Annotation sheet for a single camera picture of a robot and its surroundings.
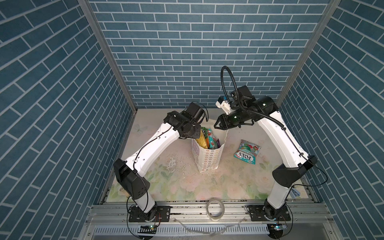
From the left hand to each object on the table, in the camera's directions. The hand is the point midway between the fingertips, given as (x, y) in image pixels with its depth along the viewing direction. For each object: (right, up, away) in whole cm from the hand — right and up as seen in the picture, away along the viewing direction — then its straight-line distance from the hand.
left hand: (195, 133), depth 77 cm
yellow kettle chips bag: (+3, -4, -2) cm, 5 cm away
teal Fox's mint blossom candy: (+33, -13, +17) cm, 39 cm away
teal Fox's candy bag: (+9, -6, +2) cm, 11 cm away
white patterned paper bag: (+7, -14, 0) cm, 15 cm away
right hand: (+10, +5, -6) cm, 13 cm away
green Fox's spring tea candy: (+5, +1, +9) cm, 10 cm away
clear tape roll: (+10, -41, -6) cm, 42 cm away
